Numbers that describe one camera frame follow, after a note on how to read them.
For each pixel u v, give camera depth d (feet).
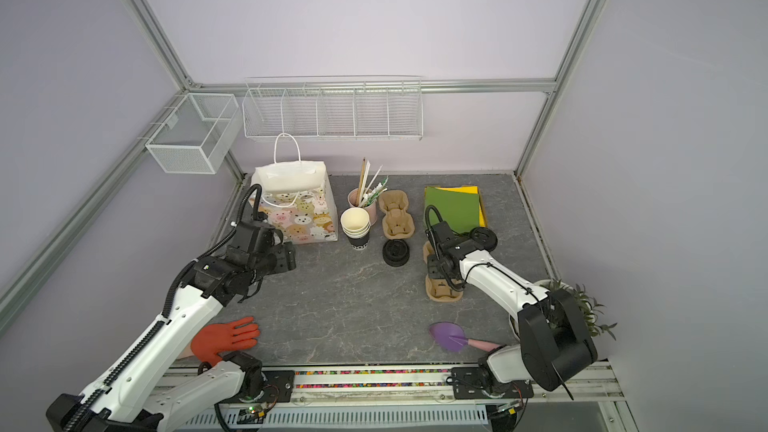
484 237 2.91
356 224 3.15
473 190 3.69
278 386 2.41
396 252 3.08
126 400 1.26
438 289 2.90
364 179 3.25
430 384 2.48
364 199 2.91
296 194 2.63
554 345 1.39
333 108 3.22
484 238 2.91
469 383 2.42
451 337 2.70
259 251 1.89
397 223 3.39
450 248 2.15
